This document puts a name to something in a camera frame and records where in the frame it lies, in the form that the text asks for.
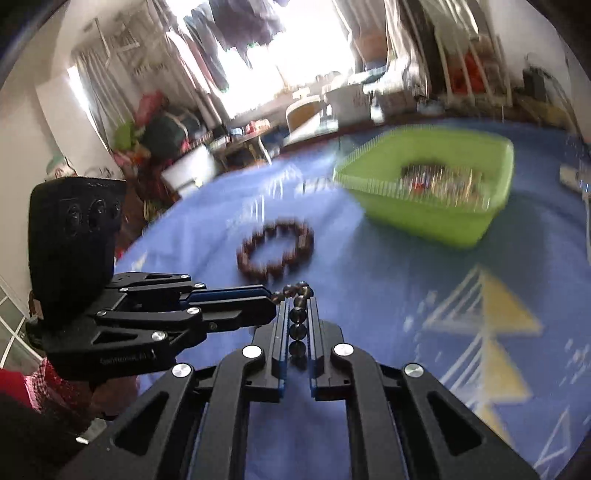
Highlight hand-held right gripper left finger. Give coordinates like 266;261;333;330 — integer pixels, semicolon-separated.
55;298;289;480

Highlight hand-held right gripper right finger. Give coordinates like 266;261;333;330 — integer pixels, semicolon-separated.
307;296;541;480

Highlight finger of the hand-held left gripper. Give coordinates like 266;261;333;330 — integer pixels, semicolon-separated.
105;271;274;306
92;296;279;358

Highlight dark bead bracelet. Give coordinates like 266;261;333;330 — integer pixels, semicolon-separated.
272;280;315;370

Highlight green plastic bin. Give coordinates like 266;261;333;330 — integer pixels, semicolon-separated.
333;128;515;250

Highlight heap of mixed bracelets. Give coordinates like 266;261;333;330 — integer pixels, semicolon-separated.
399;161;492;204

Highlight person's left forearm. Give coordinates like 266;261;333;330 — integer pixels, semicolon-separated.
0;357;112;480

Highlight person's left hand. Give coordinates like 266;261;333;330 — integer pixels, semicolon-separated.
90;376;139;421

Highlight blue printed tablecloth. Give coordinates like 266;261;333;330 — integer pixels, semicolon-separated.
111;117;591;480

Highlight pile of colourful bags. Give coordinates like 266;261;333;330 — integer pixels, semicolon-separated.
113;92;204;155

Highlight low wooden table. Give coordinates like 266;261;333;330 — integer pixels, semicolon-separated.
210;122;273;167

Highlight dark desk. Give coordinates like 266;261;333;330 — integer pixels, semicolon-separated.
281;115;384;148

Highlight cream chair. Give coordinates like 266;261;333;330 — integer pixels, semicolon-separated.
285;99;328;136

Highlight beige curtain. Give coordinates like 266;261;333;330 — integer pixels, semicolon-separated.
74;9;222;130
332;0;416;70

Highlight hanging clothes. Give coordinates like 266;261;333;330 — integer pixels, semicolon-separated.
185;0;289;90

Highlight black adapter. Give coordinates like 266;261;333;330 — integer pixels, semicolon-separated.
522;67;548;100

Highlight brown wooden bead bracelet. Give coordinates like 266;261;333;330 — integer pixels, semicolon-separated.
236;219;315;283

